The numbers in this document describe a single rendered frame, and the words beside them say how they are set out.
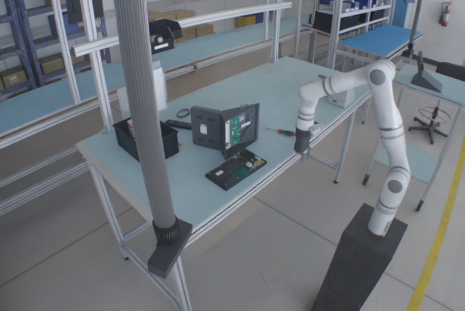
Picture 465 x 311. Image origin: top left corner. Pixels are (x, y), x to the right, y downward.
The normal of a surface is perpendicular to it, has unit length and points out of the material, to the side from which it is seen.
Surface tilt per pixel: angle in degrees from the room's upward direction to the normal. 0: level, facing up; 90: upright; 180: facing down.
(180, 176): 0
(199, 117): 90
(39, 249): 0
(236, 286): 0
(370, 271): 90
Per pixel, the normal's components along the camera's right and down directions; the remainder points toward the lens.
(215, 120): -0.37, 0.50
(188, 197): 0.00, -0.84
